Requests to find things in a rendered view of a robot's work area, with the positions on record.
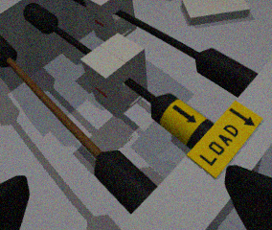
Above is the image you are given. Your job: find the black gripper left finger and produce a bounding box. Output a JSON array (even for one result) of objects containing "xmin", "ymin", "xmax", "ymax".
[{"xmin": 0, "ymin": 176, "xmax": 30, "ymax": 230}]

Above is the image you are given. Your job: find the beige flat rectangular block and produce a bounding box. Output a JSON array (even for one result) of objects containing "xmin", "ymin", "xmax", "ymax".
[{"xmin": 181, "ymin": 0, "xmax": 250, "ymax": 26}]

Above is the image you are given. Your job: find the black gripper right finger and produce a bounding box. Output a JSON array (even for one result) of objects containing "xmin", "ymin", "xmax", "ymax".
[{"xmin": 224, "ymin": 165, "xmax": 272, "ymax": 230}]

